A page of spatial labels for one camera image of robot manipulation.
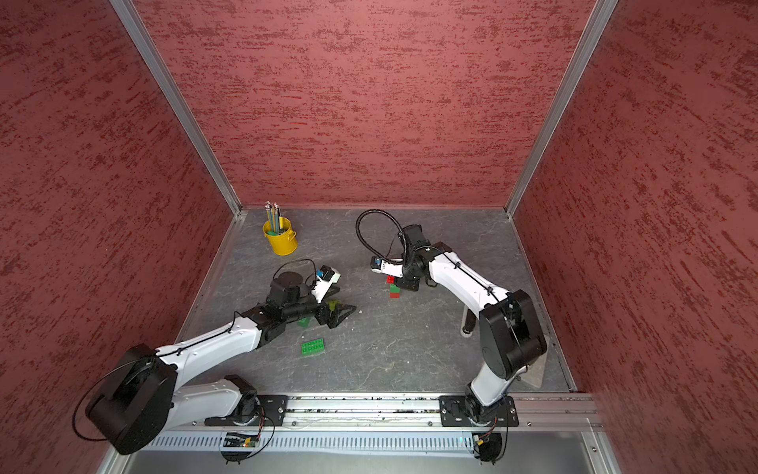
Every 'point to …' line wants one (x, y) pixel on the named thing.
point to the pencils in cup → (275, 220)
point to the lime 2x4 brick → (333, 304)
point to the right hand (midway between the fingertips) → (402, 277)
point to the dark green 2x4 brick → (313, 347)
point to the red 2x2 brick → (395, 295)
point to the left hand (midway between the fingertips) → (344, 302)
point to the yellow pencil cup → (283, 242)
